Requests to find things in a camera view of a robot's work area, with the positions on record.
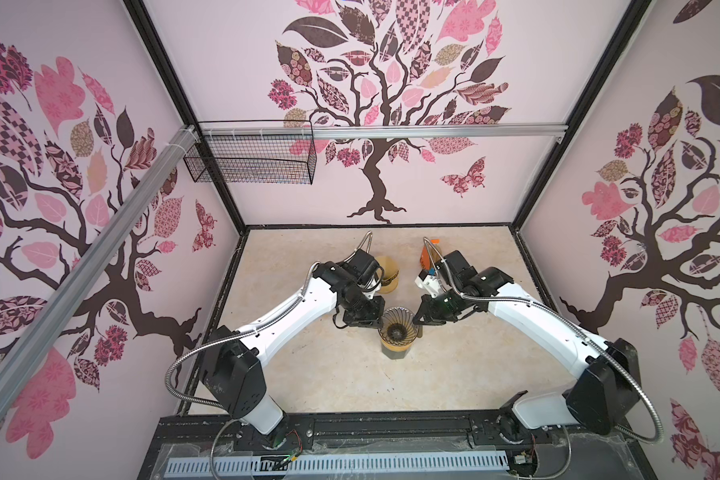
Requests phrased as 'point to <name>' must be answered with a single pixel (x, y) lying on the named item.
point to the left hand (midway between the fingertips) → (379, 329)
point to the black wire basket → (255, 152)
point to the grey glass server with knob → (394, 354)
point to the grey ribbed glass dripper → (398, 326)
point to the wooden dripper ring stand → (389, 287)
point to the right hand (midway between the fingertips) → (414, 318)
